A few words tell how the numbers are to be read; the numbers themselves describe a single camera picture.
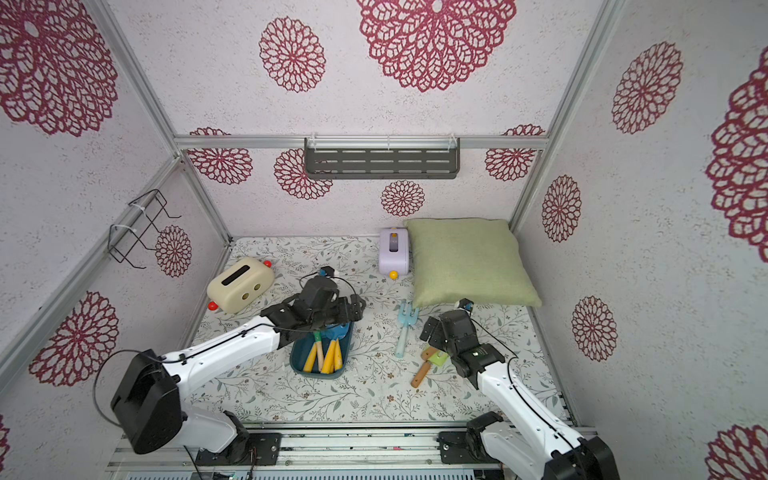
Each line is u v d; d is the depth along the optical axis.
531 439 0.46
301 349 0.90
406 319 0.97
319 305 0.64
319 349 0.88
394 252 1.03
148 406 0.41
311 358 0.87
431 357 0.88
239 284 0.95
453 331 0.63
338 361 0.85
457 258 0.97
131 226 0.75
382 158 0.95
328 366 0.83
